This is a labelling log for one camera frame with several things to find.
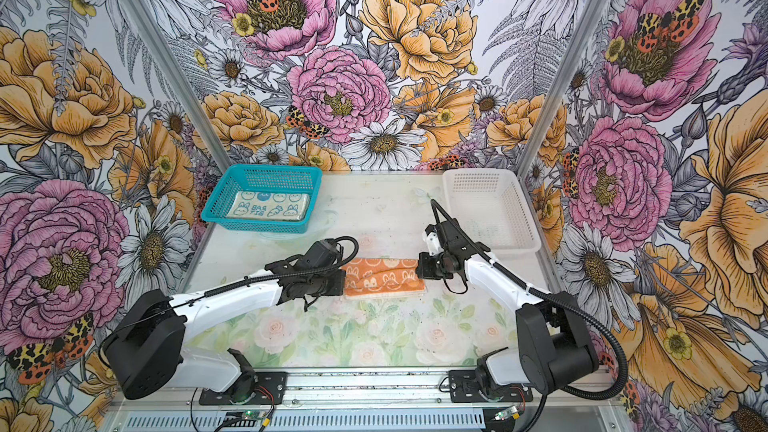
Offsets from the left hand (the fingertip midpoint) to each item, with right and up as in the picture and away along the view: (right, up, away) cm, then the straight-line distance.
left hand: (339, 290), depth 86 cm
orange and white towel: (+12, +3, +2) cm, 13 cm away
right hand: (+22, +3, 0) cm, 23 cm away
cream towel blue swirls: (-29, +23, +22) cm, 43 cm away
